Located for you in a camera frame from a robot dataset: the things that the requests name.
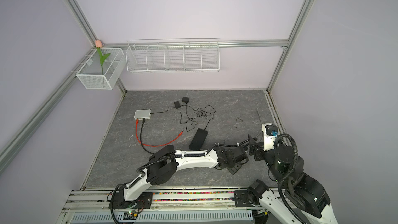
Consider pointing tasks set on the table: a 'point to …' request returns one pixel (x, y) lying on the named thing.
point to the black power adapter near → (177, 105)
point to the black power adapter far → (185, 99)
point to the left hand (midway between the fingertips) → (235, 167)
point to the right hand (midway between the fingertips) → (260, 135)
